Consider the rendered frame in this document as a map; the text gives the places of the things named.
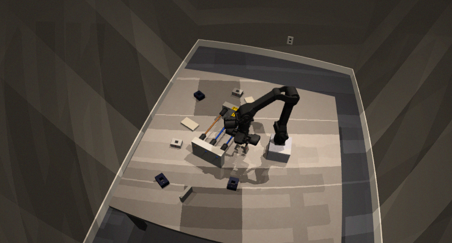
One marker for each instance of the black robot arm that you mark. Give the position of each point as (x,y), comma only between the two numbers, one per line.
(246,112)

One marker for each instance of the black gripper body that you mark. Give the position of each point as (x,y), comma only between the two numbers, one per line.
(252,138)

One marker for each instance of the beige flat rectangular block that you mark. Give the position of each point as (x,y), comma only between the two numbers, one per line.
(190,124)
(249,99)

